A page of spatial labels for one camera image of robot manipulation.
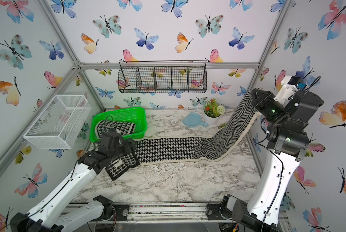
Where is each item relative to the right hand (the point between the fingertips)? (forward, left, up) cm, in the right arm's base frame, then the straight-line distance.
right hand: (255, 88), depth 53 cm
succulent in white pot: (+17, +1, -45) cm, 48 cm away
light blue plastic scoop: (+30, +19, -54) cm, 64 cm away
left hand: (-5, +53, -34) cm, 63 cm away
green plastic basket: (+30, +63, -51) cm, 86 cm away
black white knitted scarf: (0, +49, -52) cm, 72 cm away
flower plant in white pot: (+24, +7, -39) cm, 46 cm away
